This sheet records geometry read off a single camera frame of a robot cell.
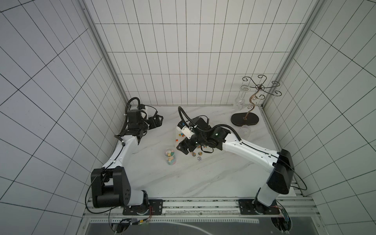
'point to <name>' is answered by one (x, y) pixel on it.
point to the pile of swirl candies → (199, 158)
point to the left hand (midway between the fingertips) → (156, 121)
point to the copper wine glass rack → (249, 118)
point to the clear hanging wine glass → (240, 101)
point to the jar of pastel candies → (170, 154)
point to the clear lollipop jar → (245, 131)
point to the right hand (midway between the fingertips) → (182, 138)
